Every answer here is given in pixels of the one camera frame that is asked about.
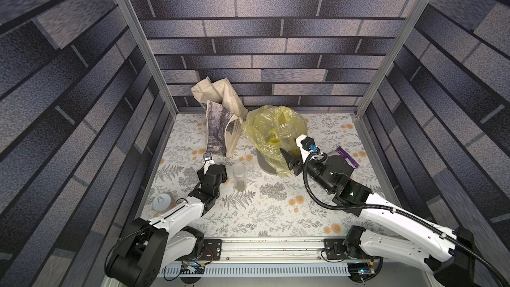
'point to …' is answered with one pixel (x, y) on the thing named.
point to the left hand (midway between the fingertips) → (215, 164)
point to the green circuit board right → (360, 270)
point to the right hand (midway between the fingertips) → (288, 141)
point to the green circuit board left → (192, 268)
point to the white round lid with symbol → (161, 202)
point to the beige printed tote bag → (225, 115)
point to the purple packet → (350, 159)
